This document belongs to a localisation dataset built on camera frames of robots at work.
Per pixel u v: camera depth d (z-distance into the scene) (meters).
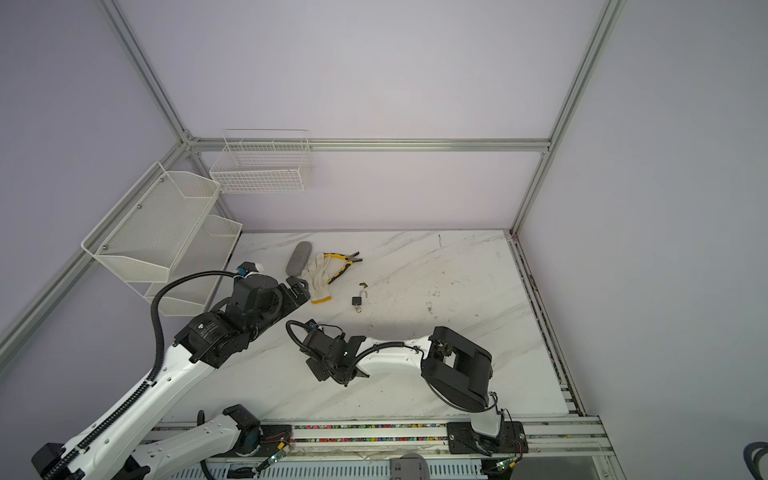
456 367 0.48
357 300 1.01
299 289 0.64
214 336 0.46
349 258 1.11
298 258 1.09
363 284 1.04
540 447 0.73
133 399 0.40
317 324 0.75
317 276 1.04
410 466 0.69
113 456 0.37
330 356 0.63
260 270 0.65
